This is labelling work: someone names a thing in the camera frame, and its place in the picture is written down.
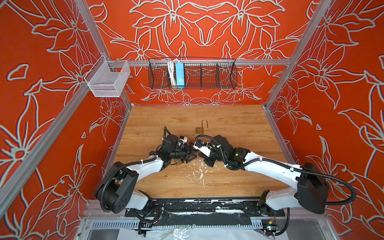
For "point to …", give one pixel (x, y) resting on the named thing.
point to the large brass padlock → (200, 130)
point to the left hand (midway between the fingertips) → (200, 152)
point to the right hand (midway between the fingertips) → (197, 154)
